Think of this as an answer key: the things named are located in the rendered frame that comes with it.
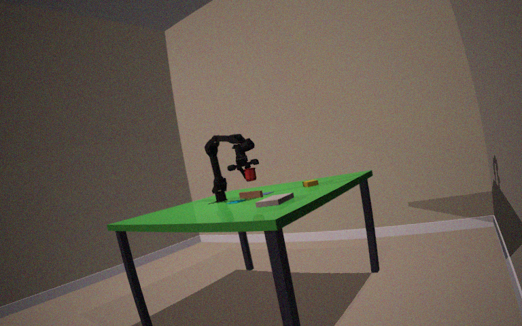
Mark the brown rectangular bar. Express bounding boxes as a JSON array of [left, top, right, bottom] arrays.
[[239, 190, 263, 199]]

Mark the yellow rectangular block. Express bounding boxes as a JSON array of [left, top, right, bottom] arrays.
[[302, 180, 319, 187]]

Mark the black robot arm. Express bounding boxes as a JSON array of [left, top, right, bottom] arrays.
[[205, 134, 254, 202]]

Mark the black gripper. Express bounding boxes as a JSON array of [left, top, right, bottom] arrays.
[[227, 153, 259, 178]]

